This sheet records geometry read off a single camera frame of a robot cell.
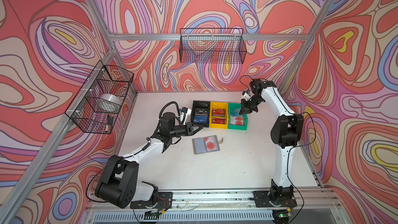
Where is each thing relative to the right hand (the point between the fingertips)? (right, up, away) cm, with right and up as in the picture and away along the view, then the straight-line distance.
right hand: (242, 115), depth 92 cm
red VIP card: (-12, -4, +9) cm, 16 cm away
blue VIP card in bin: (-25, -3, +10) cm, 27 cm away
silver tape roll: (-68, +9, -18) cm, 71 cm away
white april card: (-19, -17, -1) cm, 25 cm away
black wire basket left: (-76, +5, -18) cm, 78 cm away
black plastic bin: (-25, +2, +15) cm, 29 cm away
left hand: (-24, -6, -13) cm, 28 cm away
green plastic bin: (-2, -4, +9) cm, 11 cm away
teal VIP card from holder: (-3, +2, +6) cm, 7 cm away
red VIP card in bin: (-13, +1, +13) cm, 18 cm away
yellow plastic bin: (-12, +6, +15) cm, 20 cm away
